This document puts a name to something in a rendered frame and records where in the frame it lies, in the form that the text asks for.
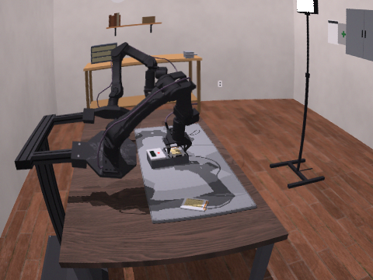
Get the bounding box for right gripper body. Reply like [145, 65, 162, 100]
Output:
[163, 128, 192, 146]

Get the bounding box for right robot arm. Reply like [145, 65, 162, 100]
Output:
[103, 71, 200, 173]

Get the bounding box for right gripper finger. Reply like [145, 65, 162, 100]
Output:
[183, 145, 192, 152]
[165, 144, 171, 155]

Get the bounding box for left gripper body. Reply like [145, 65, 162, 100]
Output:
[145, 79, 156, 95]

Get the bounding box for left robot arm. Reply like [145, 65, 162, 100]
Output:
[107, 42, 168, 107]

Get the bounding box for white gel cassette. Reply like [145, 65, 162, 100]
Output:
[180, 198, 209, 212]

